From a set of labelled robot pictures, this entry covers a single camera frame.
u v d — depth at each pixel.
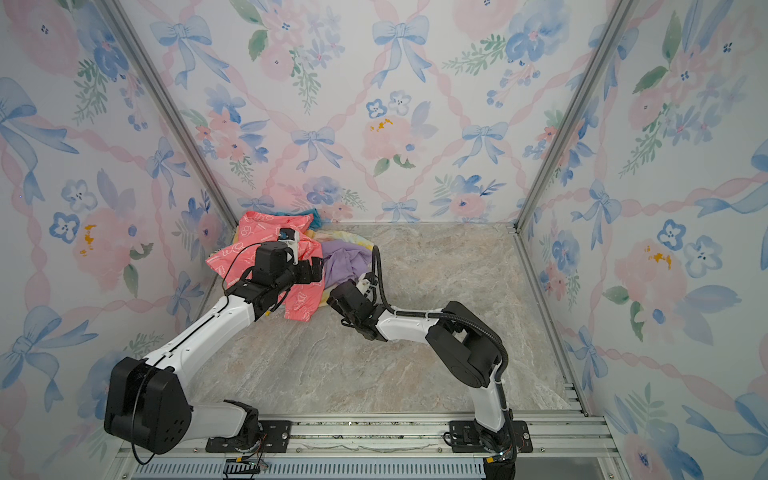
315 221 1.18
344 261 1.03
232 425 0.63
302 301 0.96
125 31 0.71
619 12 0.69
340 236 1.12
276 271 0.64
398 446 0.73
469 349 0.49
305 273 0.75
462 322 0.53
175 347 0.46
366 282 0.83
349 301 0.70
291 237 0.74
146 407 0.40
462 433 0.74
